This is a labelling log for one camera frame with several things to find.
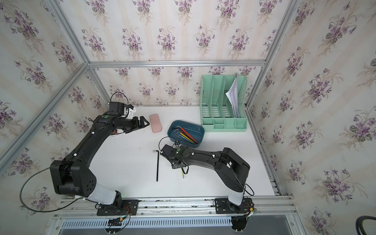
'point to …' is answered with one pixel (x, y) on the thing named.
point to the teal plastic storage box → (197, 131)
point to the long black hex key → (187, 136)
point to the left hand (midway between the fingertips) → (144, 125)
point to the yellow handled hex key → (186, 137)
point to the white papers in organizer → (232, 96)
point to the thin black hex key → (154, 151)
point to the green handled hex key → (183, 174)
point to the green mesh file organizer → (217, 115)
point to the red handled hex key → (187, 133)
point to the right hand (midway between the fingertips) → (180, 163)
